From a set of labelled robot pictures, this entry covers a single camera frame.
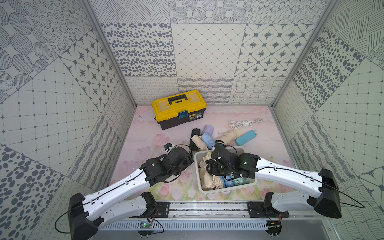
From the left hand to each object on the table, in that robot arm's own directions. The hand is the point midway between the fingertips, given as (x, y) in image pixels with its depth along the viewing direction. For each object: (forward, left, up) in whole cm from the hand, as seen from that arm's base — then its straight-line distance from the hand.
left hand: (192, 156), depth 73 cm
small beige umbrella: (+16, -2, -11) cm, 19 cm away
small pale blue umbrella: (+18, -9, -12) cm, 23 cm away
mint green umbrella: (-8, -25, -11) cm, 28 cm away
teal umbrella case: (+23, -35, -17) cm, 45 cm away
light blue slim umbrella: (-8, -18, -14) cm, 24 cm away
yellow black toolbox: (+35, +11, -1) cm, 36 cm away
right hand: (-5, -9, -5) cm, 11 cm away
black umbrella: (+15, +1, -14) cm, 20 cm away
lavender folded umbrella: (+29, -10, -16) cm, 35 cm away
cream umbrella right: (+21, -23, -14) cm, 34 cm away
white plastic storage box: (+7, -25, -6) cm, 27 cm away
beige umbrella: (-12, -8, 0) cm, 14 cm away
